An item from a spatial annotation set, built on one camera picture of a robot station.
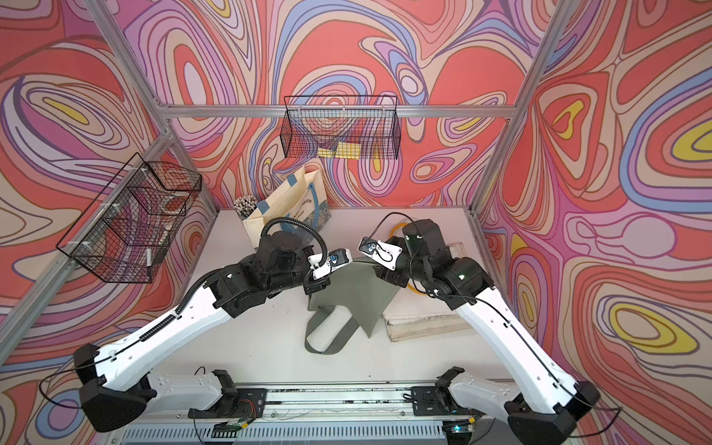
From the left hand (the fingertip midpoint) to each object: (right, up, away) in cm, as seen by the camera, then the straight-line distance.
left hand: (340, 259), depth 67 cm
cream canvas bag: (+22, -20, +21) cm, 36 cm away
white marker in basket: (-52, 0, +6) cm, 52 cm away
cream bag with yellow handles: (+38, -25, +19) cm, 49 cm away
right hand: (+11, 0, +2) cm, 12 cm away
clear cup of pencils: (-36, +16, +29) cm, 49 cm away
